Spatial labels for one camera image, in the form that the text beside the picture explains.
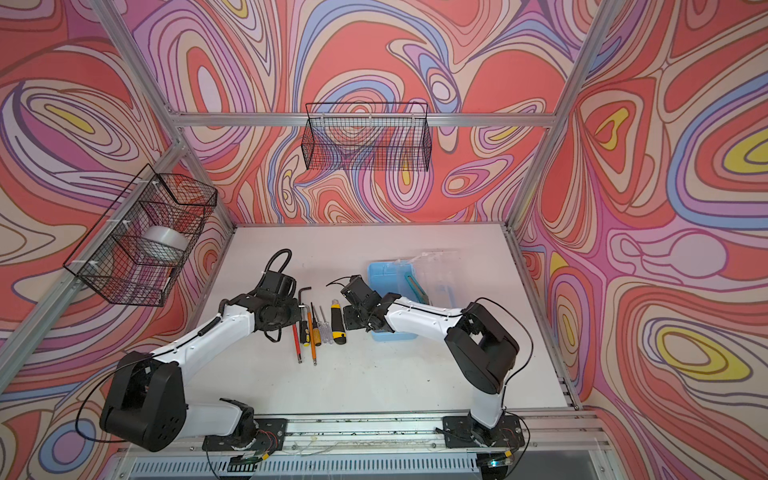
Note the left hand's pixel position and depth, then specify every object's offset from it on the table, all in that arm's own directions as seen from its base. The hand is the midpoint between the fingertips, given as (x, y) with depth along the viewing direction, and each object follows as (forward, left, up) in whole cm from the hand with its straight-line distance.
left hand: (300, 312), depth 89 cm
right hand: (-3, -16, -2) cm, 17 cm away
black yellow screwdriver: (-5, -1, -5) cm, 7 cm away
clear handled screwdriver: (-3, -7, -5) cm, 9 cm away
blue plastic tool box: (+15, -27, -4) cm, 31 cm away
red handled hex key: (-9, 0, -3) cm, 9 cm away
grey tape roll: (+3, +27, +27) cm, 38 cm away
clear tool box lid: (+10, -43, +5) cm, 44 cm away
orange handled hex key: (-7, -3, -5) cm, 9 cm away
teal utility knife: (+6, -36, +2) cm, 36 cm away
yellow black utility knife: (-2, -11, -5) cm, 12 cm away
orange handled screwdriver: (-4, -5, -5) cm, 8 cm away
